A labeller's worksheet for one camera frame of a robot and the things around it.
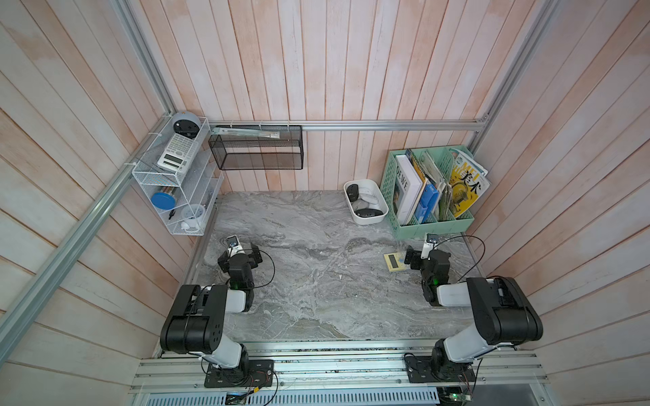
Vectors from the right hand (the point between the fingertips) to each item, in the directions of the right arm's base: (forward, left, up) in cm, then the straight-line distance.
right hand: (422, 244), depth 95 cm
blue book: (+12, -2, +10) cm, 16 cm away
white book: (+13, +7, +17) cm, 22 cm away
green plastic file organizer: (+23, -5, +19) cm, 30 cm away
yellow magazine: (+22, -20, +13) cm, 32 cm away
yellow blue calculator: (-5, +10, -5) cm, 12 cm away
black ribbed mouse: (+17, +20, -1) cm, 26 cm away
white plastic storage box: (+30, +16, -4) cm, 34 cm away
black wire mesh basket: (+36, +67, +19) cm, 78 cm away
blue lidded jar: (-2, +87, +27) cm, 91 cm away
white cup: (-2, +81, +19) cm, 83 cm away
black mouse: (+31, +25, -1) cm, 40 cm away
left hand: (-4, +69, +3) cm, 69 cm away
